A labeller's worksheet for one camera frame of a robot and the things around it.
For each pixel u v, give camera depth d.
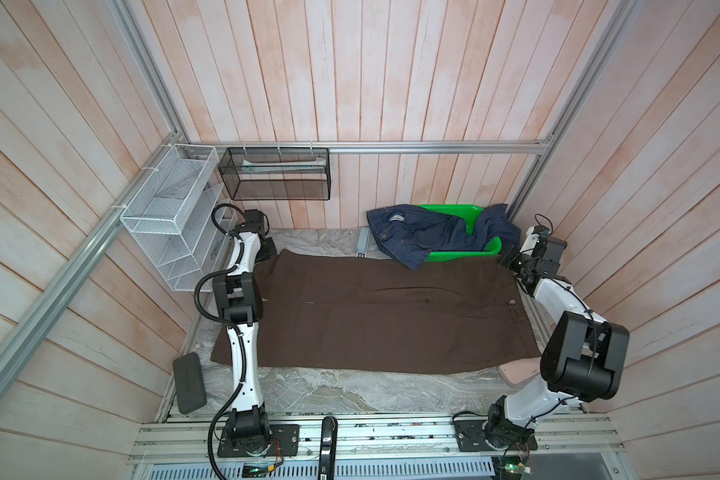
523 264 0.78
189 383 0.80
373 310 0.97
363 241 1.10
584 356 0.47
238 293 0.69
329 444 0.70
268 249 1.01
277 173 1.05
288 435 0.74
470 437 0.73
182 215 0.73
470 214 1.16
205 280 0.60
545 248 0.69
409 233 1.13
